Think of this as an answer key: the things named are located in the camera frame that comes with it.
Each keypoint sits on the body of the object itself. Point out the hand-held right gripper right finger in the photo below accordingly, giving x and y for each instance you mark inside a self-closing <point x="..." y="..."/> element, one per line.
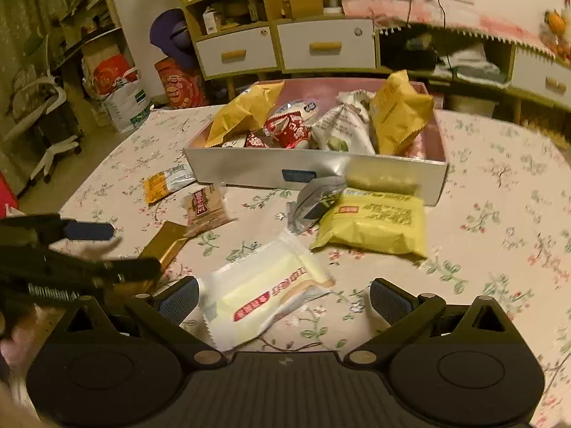
<point x="392" y="301"/>

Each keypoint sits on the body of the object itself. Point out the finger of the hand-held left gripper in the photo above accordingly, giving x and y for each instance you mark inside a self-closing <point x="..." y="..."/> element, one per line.
<point x="87" y="230"/>
<point x="131" y="269"/>

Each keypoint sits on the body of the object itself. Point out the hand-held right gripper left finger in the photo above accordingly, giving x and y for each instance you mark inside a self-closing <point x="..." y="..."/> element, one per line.
<point x="180" y="299"/>

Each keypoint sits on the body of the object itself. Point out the gold snack packet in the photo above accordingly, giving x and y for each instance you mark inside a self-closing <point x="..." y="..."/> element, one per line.
<point x="166" y="243"/>

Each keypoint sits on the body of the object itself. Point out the yellow-green snack packet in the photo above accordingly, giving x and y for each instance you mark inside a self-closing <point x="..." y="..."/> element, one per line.
<point x="374" y="225"/>

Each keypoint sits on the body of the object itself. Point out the cream packet with red label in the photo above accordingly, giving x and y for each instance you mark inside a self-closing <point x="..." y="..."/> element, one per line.
<point x="263" y="298"/>

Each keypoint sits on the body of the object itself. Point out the small orange snack packet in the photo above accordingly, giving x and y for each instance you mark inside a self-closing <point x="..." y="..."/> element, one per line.
<point x="167" y="183"/>

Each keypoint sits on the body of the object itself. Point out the clear packet of brown biscuit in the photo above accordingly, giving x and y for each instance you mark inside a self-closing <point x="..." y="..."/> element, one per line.
<point x="207" y="209"/>

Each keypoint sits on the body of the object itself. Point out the silver grey snack packet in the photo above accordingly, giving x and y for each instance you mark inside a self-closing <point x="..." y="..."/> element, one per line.
<point x="314" y="205"/>

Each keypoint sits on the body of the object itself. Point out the silver box with pink inside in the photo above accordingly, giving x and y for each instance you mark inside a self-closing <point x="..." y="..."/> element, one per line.
<point x="250" y="171"/>

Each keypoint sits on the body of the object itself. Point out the small red snack packet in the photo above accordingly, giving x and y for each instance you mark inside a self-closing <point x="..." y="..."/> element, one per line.
<point x="256" y="140"/>

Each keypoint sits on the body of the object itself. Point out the white triangular snack packet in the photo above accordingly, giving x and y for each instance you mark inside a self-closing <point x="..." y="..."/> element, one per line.
<point x="343" y="127"/>

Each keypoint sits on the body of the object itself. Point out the yellow snack packet zigzag edge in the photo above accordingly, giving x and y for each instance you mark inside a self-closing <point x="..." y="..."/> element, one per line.
<point x="397" y="113"/>

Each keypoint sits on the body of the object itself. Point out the large yellow snack packet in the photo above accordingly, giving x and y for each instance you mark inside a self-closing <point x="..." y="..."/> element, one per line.
<point x="243" y="113"/>

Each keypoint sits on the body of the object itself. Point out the red and white snack packet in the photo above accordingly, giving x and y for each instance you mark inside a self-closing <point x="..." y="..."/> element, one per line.
<point x="289" y="133"/>

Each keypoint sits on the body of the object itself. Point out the long white blue-print packet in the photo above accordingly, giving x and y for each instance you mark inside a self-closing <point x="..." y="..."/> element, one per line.
<point x="296" y="108"/>

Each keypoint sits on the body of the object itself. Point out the floral tablecloth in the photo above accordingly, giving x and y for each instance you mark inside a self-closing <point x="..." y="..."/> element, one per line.
<point x="490" y="232"/>

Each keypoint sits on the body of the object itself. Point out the white office chair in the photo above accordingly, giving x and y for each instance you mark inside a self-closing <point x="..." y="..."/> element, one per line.
<point x="44" y="111"/>

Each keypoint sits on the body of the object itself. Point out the white shopping bag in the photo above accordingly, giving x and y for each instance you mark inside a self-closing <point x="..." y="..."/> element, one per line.
<point x="127" y="102"/>

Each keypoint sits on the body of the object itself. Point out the red printed bag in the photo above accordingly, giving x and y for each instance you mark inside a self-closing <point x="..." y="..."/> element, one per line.
<point x="107" y="71"/>

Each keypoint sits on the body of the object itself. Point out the orange printed bag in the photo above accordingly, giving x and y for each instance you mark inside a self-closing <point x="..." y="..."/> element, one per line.
<point x="180" y="84"/>

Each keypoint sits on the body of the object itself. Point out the purple hat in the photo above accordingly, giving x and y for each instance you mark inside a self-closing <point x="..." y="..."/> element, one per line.
<point x="171" y="38"/>

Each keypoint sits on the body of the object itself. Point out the small white box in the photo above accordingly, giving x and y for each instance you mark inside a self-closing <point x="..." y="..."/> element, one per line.
<point x="209" y="20"/>

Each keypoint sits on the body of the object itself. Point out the pile of folded papers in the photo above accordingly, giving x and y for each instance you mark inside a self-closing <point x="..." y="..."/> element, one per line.
<point x="468" y="64"/>

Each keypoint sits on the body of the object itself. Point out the white drawer cabinet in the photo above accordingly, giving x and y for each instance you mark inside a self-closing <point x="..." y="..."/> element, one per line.
<point x="508" y="76"/>

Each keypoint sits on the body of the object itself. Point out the wooden cabinet with white drawers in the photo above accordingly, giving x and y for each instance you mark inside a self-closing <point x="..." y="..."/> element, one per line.
<point x="274" y="9"/>

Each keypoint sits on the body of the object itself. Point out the pink fringed cloth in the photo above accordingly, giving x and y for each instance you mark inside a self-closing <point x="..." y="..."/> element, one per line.
<point x="481" y="22"/>

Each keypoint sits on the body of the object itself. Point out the yellow cardboard box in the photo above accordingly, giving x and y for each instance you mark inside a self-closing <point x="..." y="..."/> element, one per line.
<point x="307" y="8"/>

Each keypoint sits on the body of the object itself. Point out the orange fruit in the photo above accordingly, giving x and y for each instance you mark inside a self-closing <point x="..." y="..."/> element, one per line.
<point x="555" y="21"/>

